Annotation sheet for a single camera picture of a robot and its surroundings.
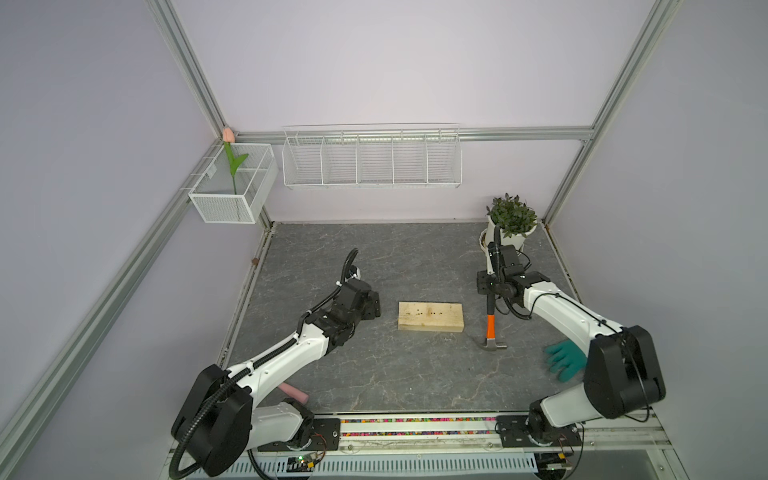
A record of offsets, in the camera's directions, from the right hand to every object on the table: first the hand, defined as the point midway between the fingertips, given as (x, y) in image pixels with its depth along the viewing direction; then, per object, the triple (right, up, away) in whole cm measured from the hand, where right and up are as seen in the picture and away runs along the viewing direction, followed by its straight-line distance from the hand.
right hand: (485, 277), depth 91 cm
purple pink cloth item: (-55, -30, -12) cm, 64 cm away
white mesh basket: (-75, +28, -3) cm, 80 cm away
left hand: (-36, -6, -6) cm, 37 cm away
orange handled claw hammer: (+1, -18, -5) cm, 19 cm away
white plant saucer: (+7, +12, +25) cm, 29 cm away
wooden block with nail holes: (-17, -12, 0) cm, 21 cm away
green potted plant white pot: (+12, +18, +8) cm, 23 cm away
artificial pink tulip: (-76, +35, -2) cm, 84 cm away
